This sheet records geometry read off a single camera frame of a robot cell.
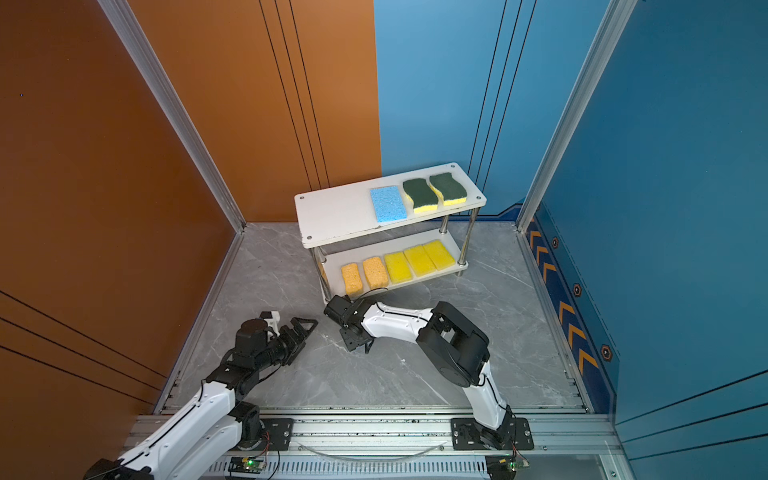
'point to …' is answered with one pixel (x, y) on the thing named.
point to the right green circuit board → (504, 466)
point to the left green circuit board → (252, 465)
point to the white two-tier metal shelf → (390, 232)
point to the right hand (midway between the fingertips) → (355, 338)
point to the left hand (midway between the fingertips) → (313, 328)
